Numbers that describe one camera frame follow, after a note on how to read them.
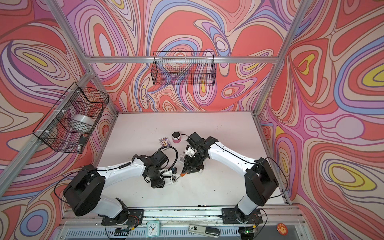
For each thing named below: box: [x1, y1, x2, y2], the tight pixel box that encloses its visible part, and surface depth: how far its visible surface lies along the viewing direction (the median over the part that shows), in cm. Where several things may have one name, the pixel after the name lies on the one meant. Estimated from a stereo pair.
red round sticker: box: [276, 223, 289, 236], surface depth 72 cm
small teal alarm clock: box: [146, 220, 161, 238], surface depth 70 cm
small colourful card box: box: [158, 137, 171, 147], surface depth 103 cm
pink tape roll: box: [172, 131, 181, 143], surface depth 101 cm
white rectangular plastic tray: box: [163, 177, 173, 185], surface depth 85 cm
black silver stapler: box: [188, 224, 221, 238], surface depth 69 cm
